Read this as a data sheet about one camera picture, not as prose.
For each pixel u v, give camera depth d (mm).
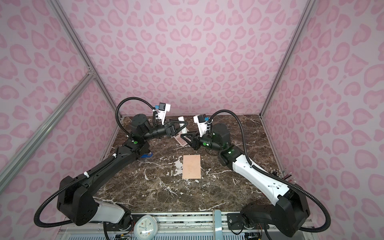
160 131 619
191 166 929
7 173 500
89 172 445
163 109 614
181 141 1030
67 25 738
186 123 653
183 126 654
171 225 721
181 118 652
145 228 691
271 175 430
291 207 388
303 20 734
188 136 686
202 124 617
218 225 695
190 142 651
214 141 588
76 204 414
